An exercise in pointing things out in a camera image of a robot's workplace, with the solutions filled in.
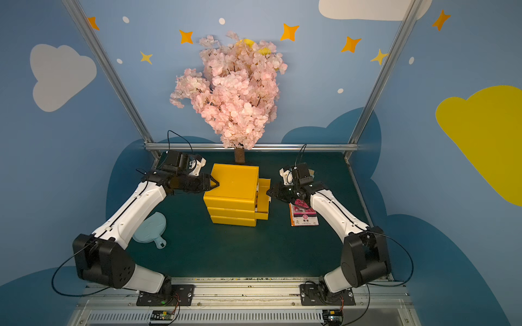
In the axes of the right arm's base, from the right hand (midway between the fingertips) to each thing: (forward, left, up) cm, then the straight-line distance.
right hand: (272, 191), depth 85 cm
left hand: (-1, +24, +5) cm, 24 cm away
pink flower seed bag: (-2, -16, -16) cm, 23 cm away
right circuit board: (-41, -24, -20) cm, 51 cm away
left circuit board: (-45, +38, -18) cm, 61 cm away
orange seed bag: (-1, -10, -17) cm, 20 cm away
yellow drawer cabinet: (-8, +12, +6) cm, 16 cm away
